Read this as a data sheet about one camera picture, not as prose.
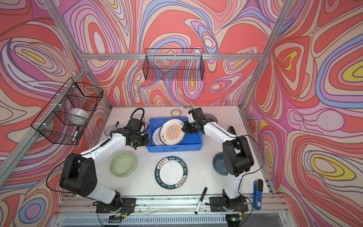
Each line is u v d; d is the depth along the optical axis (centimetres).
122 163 87
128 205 73
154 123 100
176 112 115
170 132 94
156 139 96
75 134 72
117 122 108
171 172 85
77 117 70
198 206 72
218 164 88
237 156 48
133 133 67
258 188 75
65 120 72
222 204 72
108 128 92
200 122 73
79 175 43
